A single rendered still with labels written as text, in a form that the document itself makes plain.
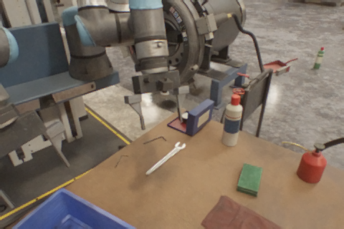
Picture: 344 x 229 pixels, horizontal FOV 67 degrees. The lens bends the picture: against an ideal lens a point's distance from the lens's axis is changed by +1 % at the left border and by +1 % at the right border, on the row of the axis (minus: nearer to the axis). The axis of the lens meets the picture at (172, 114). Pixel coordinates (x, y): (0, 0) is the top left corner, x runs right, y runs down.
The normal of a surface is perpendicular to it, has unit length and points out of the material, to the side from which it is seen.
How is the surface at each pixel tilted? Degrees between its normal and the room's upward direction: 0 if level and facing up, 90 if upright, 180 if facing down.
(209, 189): 0
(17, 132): 67
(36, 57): 90
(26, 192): 0
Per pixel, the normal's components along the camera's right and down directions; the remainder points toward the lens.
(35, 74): 0.67, 0.39
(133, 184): 0.00, -0.85
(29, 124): 0.69, -0.02
